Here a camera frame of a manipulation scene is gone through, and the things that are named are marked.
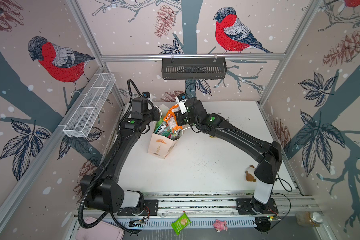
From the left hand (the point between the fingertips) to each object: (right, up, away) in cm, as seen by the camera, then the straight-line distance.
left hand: (156, 108), depth 78 cm
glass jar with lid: (+70, -49, -14) cm, 87 cm away
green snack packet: (+13, -55, -10) cm, 57 cm away
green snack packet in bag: (0, -8, +11) cm, 14 cm away
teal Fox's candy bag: (+4, -12, +7) cm, 15 cm away
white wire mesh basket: (-36, -7, -7) cm, 37 cm away
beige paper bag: (+2, -20, 0) cm, 21 cm away
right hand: (+9, -3, -1) cm, 10 cm away
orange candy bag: (+8, -5, -1) cm, 9 cm away
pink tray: (-22, -56, -12) cm, 62 cm away
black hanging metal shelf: (+22, +30, +26) cm, 45 cm away
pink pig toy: (+32, -54, -11) cm, 64 cm away
